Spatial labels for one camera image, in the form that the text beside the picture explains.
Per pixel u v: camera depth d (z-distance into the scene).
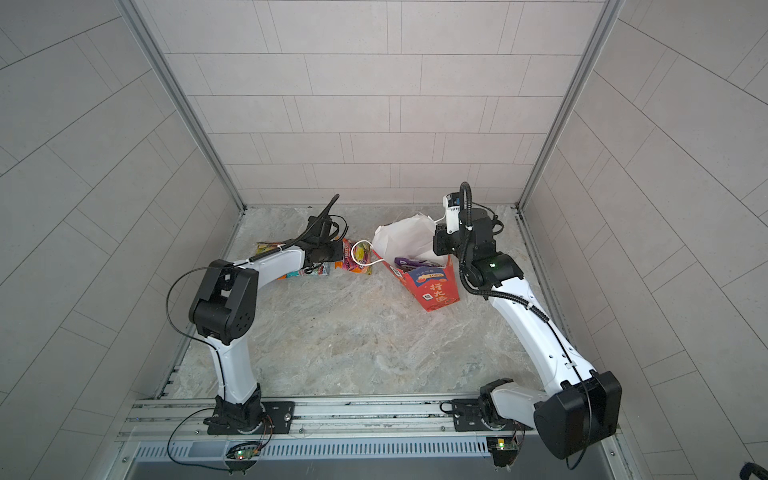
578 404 0.37
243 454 0.64
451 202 0.63
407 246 0.94
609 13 0.71
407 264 0.87
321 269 0.97
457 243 0.62
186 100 0.87
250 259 0.56
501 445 0.69
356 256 0.96
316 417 0.72
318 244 0.77
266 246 1.00
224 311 0.50
